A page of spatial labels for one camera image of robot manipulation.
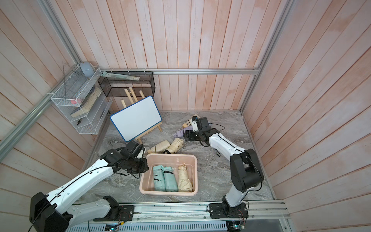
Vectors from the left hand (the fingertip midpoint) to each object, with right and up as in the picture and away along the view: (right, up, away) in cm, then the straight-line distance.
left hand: (146, 171), depth 77 cm
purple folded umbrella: (+18, +19, +27) cm, 37 cm away
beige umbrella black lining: (+16, +12, +19) cm, 27 cm away
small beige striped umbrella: (+25, +27, +33) cm, 49 cm away
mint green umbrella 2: (+13, -8, +3) cm, 16 cm away
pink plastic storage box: (+14, +2, +15) cm, 21 cm away
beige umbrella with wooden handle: (+21, -7, 0) cm, 22 cm away
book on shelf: (-34, +40, +5) cm, 53 cm away
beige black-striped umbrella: (+4, +9, +19) cm, 21 cm away
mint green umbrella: (+6, -6, +5) cm, 10 cm away
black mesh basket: (-30, +54, +30) cm, 68 cm away
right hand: (+24, +19, +16) cm, 34 cm away
